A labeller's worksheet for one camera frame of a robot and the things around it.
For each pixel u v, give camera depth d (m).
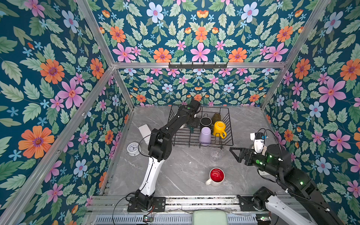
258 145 0.57
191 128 0.96
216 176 0.82
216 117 1.03
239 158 0.56
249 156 0.55
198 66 0.93
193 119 0.90
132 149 0.91
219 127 0.92
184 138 0.99
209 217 0.68
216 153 0.86
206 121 0.96
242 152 0.56
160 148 0.58
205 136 0.88
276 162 0.47
